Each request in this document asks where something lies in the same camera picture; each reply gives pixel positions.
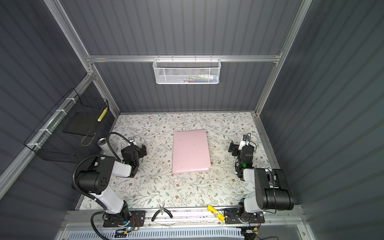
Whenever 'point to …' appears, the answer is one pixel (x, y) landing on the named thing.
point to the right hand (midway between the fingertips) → (242, 143)
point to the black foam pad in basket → (83, 123)
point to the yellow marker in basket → (103, 113)
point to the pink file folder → (190, 151)
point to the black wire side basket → (67, 133)
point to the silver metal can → (102, 143)
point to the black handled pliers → (162, 209)
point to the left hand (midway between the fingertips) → (133, 146)
